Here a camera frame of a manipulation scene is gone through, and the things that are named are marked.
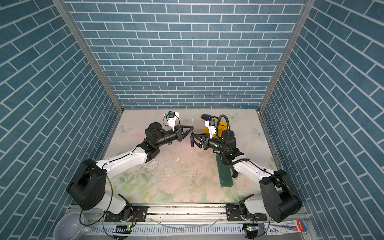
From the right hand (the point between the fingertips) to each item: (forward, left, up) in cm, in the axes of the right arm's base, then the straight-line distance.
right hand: (191, 136), depth 75 cm
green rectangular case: (-7, -20, -25) cm, 33 cm away
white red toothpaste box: (-32, -47, -24) cm, 62 cm away
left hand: (+2, -1, +3) cm, 4 cm away
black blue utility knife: (+35, -7, -22) cm, 42 cm away
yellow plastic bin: (+2, -14, +6) cm, 15 cm away
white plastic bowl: (-41, +53, -20) cm, 70 cm away
